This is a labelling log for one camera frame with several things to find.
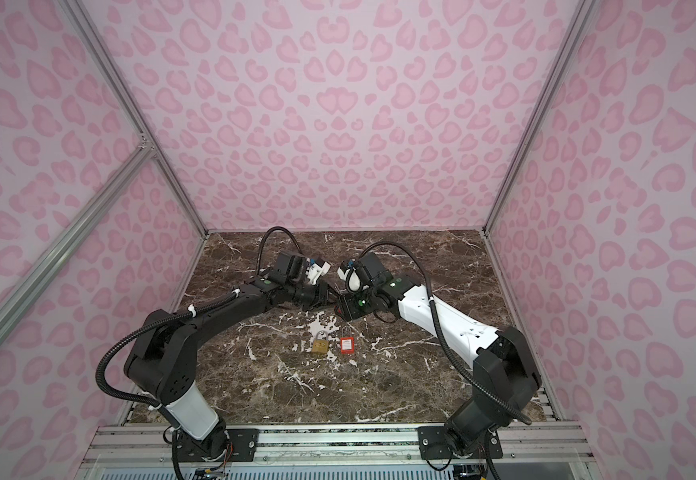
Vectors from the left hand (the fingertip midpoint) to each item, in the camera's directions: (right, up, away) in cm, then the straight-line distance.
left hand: (345, 297), depth 82 cm
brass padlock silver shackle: (-8, -15, +6) cm, 18 cm away
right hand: (0, -2, -2) cm, 3 cm away
